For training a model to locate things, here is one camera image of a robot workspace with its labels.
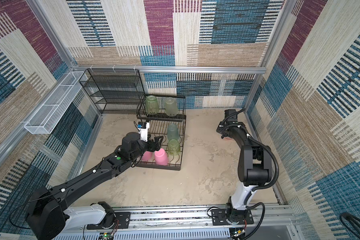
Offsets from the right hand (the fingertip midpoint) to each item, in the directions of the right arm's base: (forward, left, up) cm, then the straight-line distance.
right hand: (222, 130), depth 95 cm
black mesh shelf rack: (+32, +73, +8) cm, 81 cm away
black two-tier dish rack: (+6, +35, +10) cm, 37 cm away
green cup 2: (-11, +31, -1) cm, 33 cm away
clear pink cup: (-4, -3, -4) cm, 6 cm away
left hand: (-11, +38, +13) cm, 42 cm away
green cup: (+8, +43, +17) cm, 46 cm away
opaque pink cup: (-18, +37, +1) cm, 41 cm away
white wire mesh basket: (-7, +89, +25) cm, 92 cm away
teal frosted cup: (-1, +31, +1) cm, 31 cm away
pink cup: (-23, +42, +14) cm, 50 cm away
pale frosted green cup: (+8, +31, +14) cm, 35 cm away
